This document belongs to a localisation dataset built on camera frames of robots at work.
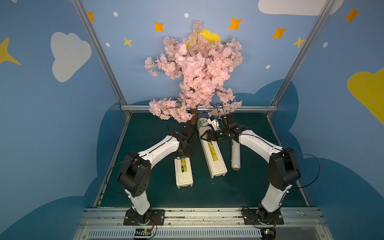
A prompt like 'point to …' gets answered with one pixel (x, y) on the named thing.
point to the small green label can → (202, 122)
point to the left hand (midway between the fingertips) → (185, 153)
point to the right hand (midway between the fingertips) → (206, 135)
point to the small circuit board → (142, 232)
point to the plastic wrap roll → (235, 155)
